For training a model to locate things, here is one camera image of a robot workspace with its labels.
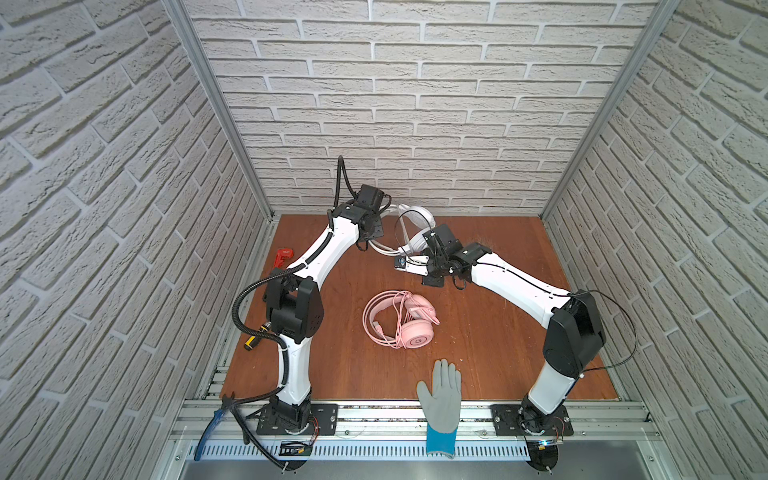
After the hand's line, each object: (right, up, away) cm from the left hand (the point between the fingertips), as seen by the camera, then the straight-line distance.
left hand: (371, 224), depth 92 cm
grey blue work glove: (+20, -48, -17) cm, 55 cm away
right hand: (+15, -12, -5) cm, 20 cm away
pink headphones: (+4, -30, 0) cm, 30 cm away
